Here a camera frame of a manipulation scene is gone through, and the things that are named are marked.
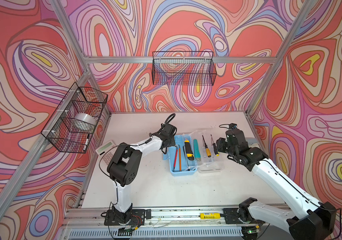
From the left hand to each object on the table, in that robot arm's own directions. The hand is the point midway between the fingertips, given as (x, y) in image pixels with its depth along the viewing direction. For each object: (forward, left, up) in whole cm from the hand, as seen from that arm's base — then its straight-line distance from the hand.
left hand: (172, 140), depth 97 cm
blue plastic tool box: (-20, -23, +5) cm, 30 cm away
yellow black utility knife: (-10, -10, +3) cm, 15 cm away
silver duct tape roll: (-9, +41, +28) cm, 51 cm away
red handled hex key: (-10, -3, -6) cm, 11 cm away
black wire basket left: (-14, +51, +28) cm, 60 cm away
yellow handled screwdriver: (-13, -21, +7) cm, 26 cm away
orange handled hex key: (-12, -5, -5) cm, 14 cm away
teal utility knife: (-10, -15, +4) cm, 18 cm away
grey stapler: (-1, -54, -2) cm, 54 cm away
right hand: (-12, -26, +13) cm, 32 cm away
